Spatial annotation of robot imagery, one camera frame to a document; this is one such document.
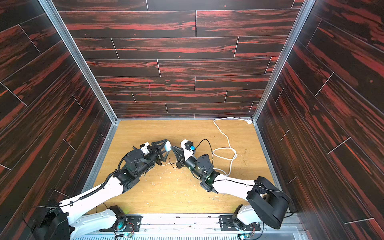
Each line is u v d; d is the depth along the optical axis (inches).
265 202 16.7
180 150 27.1
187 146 23.9
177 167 26.7
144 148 28.7
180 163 25.5
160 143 27.8
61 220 15.4
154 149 25.9
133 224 28.3
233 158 37.8
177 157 27.7
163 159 28.1
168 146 28.3
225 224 28.8
